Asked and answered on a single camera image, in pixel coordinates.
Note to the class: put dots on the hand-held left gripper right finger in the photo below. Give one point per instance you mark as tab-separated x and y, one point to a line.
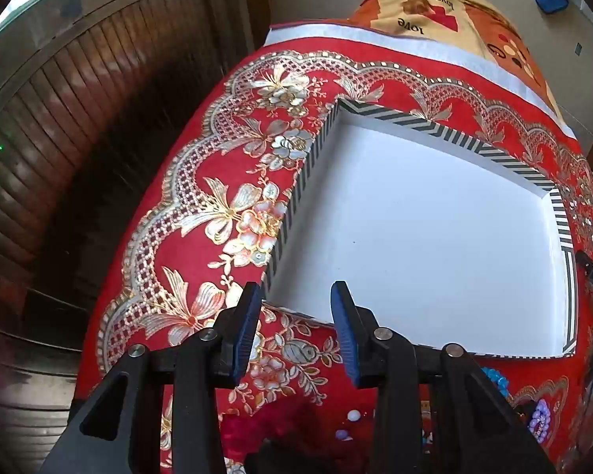
347	338

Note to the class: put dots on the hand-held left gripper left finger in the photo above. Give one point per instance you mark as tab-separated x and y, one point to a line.
244	328

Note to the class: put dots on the white tray with striped rim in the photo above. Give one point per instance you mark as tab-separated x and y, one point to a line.
415	217

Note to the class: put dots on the red floral gold-patterned cloth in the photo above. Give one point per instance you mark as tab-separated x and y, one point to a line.
188	256

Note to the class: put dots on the brown wooden shutter door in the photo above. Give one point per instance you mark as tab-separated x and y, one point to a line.
79	108

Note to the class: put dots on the orange printed blanket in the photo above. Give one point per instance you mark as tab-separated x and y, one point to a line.
474	24

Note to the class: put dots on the wall socket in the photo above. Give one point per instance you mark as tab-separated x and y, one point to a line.
578	48

